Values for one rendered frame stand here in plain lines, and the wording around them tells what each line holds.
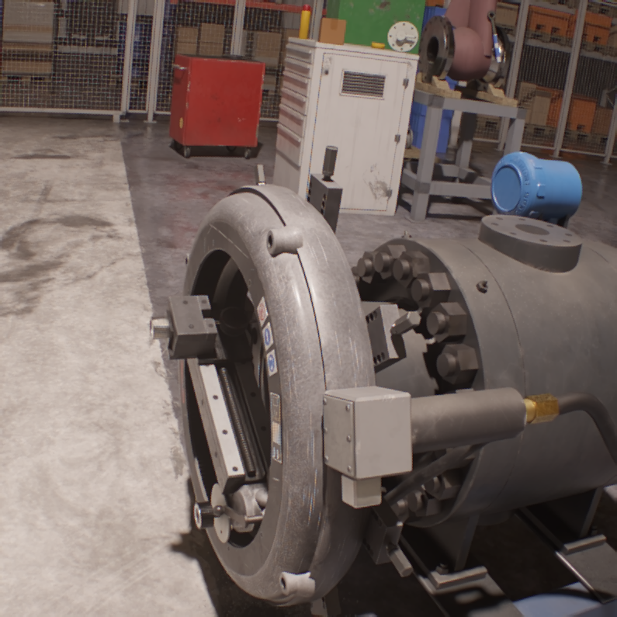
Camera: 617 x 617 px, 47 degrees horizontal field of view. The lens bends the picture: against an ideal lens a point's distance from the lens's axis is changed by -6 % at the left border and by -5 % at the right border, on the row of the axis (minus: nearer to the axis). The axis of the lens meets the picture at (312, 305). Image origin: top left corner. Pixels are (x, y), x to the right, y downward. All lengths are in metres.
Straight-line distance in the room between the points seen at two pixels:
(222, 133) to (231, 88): 0.40
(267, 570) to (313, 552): 0.11
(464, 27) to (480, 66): 0.32
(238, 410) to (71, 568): 0.69
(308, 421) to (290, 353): 0.10
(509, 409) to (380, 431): 0.21
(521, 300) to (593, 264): 0.26
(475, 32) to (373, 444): 4.82
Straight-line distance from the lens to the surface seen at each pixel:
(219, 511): 1.35
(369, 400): 0.93
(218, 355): 1.42
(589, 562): 1.74
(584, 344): 1.41
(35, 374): 2.73
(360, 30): 8.47
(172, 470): 2.21
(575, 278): 1.49
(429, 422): 0.99
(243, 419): 1.39
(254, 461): 1.35
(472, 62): 5.49
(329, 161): 1.22
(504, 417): 1.06
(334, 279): 1.07
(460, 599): 1.53
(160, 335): 1.39
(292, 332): 1.04
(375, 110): 5.16
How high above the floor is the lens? 1.26
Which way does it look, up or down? 21 degrees down
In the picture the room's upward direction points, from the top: 7 degrees clockwise
